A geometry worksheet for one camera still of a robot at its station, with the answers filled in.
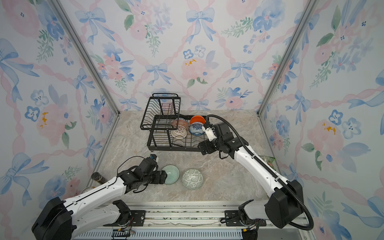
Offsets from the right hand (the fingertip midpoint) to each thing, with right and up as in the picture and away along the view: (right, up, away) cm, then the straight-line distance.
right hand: (205, 142), depth 81 cm
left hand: (-24, -18, +3) cm, 31 cm away
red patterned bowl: (-17, +12, +28) cm, 34 cm away
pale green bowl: (-18, -19, +6) cm, 27 cm away
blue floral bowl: (-5, +7, +25) cm, 27 cm away
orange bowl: (-3, +14, +25) cm, 29 cm away
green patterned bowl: (-7, -22, +5) cm, 23 cm away
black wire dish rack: (-30, +16, +28) cm, 44 cm away
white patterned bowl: (-16, +4, +22) cm, 28 cm away
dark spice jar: (-56, -18, -3) cm, 59 cm away
